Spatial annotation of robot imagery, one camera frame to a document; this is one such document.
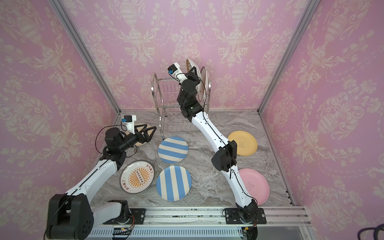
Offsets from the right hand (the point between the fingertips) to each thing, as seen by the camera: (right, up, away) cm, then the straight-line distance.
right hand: (199, 68), depth 72 cm
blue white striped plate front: (-14, -61, +13) cm, 64 cm away
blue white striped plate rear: (-17, -44, +26) cm, 54 cm away
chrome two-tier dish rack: (-21, -7, +22) cm, 31 cm away
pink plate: (+32, -61, +11) cm, 70 cm away
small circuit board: (-38, -80, +1) cm, 89 cm away
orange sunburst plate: (-36, -58, +15) cm, 70 cm away
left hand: (-25, -29, +5) cm, 39 cm away
